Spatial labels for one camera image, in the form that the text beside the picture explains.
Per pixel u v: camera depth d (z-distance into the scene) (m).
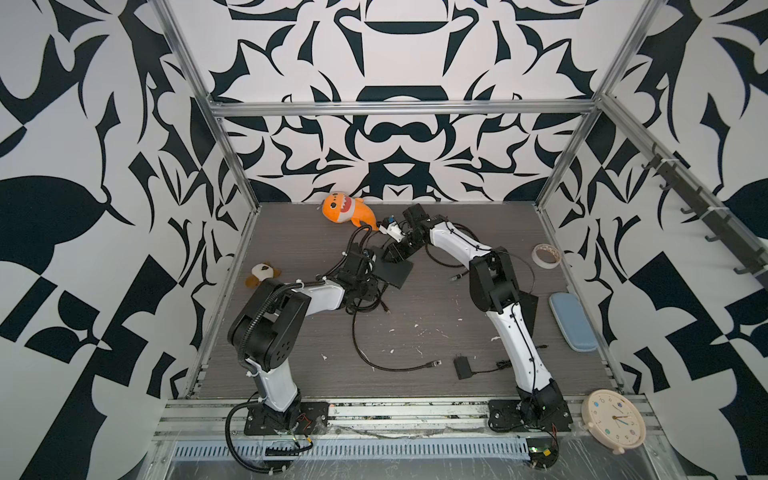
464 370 0.82
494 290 0.65
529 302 0.93
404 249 0.94
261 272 0.97
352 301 0.83
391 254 0.96
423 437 0.73
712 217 0.60
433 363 0.83
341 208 1.08
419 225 0.84
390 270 1.02
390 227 0.96
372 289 0.87
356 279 0.76
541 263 1.02
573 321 0.90
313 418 0.74
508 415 0.74
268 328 0.48
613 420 0.72
